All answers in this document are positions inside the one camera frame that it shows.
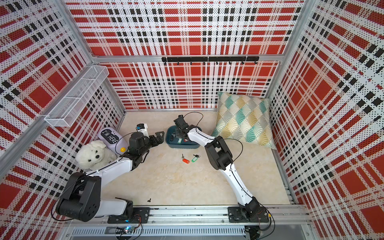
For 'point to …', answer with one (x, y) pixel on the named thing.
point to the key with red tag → (184, 160)
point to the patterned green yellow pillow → (244, 118)
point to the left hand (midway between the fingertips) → (161, 133)
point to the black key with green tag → (195, 158)
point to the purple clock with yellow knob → (114, 140)
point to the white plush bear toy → (94, 155)
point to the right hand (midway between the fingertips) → (181, 130)
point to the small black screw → (149, 200)
